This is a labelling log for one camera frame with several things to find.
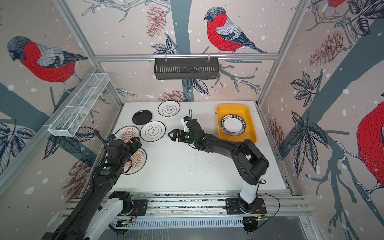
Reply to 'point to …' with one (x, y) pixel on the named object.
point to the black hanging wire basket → (186, 69)
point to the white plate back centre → (168, 108)
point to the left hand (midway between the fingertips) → (132, 141)
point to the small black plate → (142, 117)
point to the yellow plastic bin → (242, 110)
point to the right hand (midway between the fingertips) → (172, 137)
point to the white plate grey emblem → (152, 131)
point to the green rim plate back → (233, 125)
